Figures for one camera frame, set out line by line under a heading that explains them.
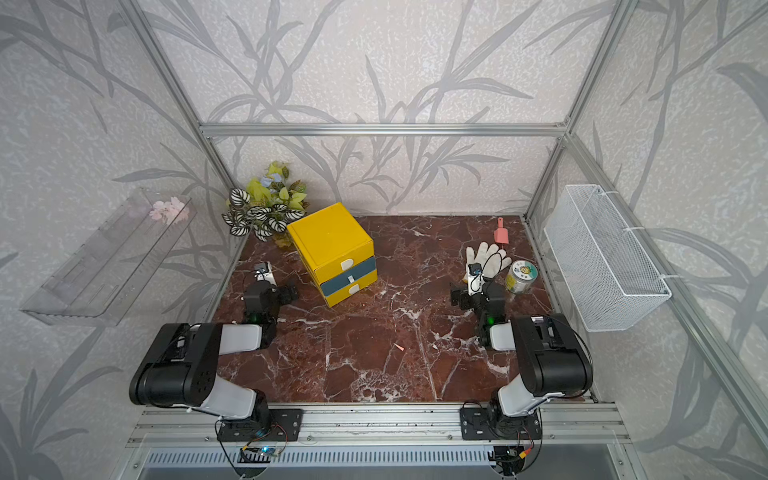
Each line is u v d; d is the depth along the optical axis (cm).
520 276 93
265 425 68
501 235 112
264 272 80
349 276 89
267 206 89
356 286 94
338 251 82
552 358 46
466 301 85
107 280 68
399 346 87
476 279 79
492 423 67
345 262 83
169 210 77
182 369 45
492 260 108
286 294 85
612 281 59
